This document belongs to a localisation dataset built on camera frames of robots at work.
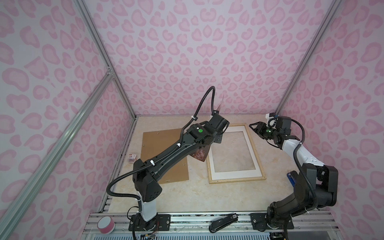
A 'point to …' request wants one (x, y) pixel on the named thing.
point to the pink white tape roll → (106, 225)
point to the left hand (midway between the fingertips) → (217, 131)
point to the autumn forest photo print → (201, 154)
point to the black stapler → (222, 222)
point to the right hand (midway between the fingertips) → (253, 125)
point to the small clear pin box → (132, 158)
